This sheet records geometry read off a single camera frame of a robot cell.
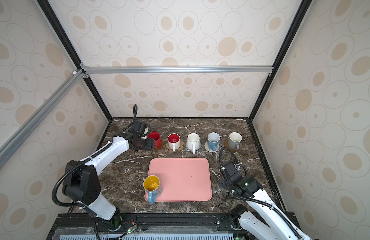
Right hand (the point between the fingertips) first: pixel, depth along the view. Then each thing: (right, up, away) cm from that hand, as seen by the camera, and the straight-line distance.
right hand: (224, 180), depth 77 cm
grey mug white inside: (+11, +20, +18) cm, 29 cm away
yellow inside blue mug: (-39, -4, +5) cm, 40 cm away
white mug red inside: (-29, +19, +25) cm, 42 cm away
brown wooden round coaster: (+8, +16, +25) cm, 31 cm away
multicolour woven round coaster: (-5, +13, +22) cm, 26 cm away
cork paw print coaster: (-24, +15, +25) cm, 38 cm away
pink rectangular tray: (-22, -3, +12) cm, 25 cm away
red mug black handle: (-39, +21, +19) cm, 48 cm away
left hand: (-40, +19, +11) cm, 46 cm away
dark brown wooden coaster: (-38, +15, +25) cm, 48 cm away
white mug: (-16, +18, +20) cm, 32 cm away
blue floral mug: (-2, +20, +21) cm, 30 cm away
